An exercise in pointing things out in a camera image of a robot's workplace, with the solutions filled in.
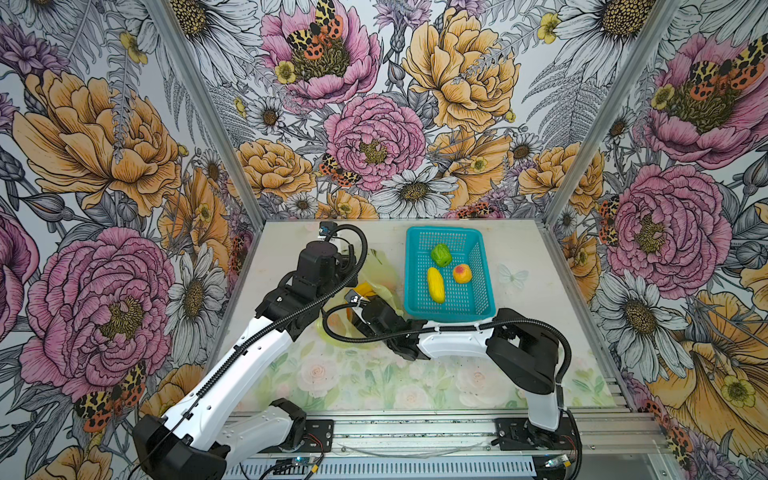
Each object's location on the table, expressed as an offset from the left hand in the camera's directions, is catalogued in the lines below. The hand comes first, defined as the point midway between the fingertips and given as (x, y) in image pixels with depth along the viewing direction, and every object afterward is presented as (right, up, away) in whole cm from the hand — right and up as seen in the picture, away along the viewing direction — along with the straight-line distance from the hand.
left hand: (348, 265), depth 75 cm
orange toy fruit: (+4, -6, +1) cm, 8 cm away
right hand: (+3, -14, +13) cm, 20 cm away
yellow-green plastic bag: (+8, -2, +11) cm, 13 cm away
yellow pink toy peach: (+34, -4, +25) cm, 42 cm away
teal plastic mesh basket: (+28, -5, +25) cm, 38 cm away
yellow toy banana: (+25, -7, +25) cm, 36 cm away
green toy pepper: (+28, +2, +30) cm, 41 cm away
